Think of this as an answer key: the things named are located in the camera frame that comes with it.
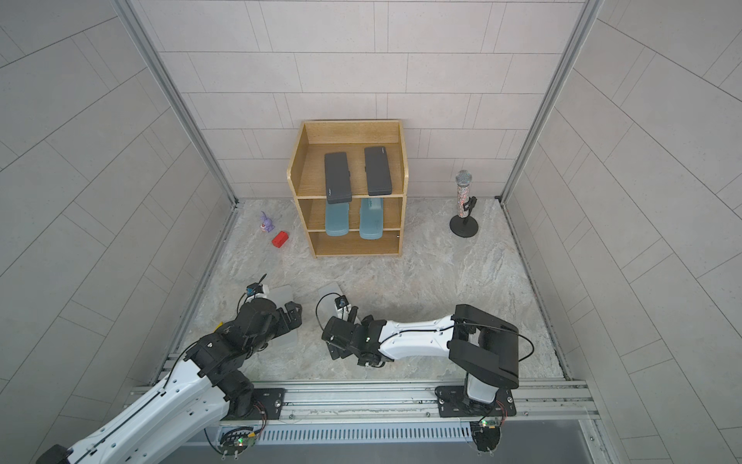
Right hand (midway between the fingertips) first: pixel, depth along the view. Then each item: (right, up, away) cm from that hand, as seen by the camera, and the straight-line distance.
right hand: (344, 339), depth 82 cm
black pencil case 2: (+10, +46, -1) cm, 47 cm away
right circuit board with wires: (+36, -18, -13) cm, 42 cm away
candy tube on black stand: (+42, +32, +26) cm, 59 cm away
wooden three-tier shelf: (+2, +46, -3) cm, 46 cm away
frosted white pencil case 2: (-7, +9, +6) cm, 13 cm away
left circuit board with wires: (-23, -16, -17) cm, 33 cm away
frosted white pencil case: (-21, +11, +7) cm, 25 cm away
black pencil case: (-2, +46, -2) cm, 46 cm away
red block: (-26, +28, +20) cm, 43 cm away
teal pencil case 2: (+7, +35, +7) cm, 37 cm away
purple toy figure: (-32, +33, +23) cm, 51 cm away
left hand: (-13, +9, -2) cm, 16 cm away
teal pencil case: (-3, +35, +6) cm, 36 cm away
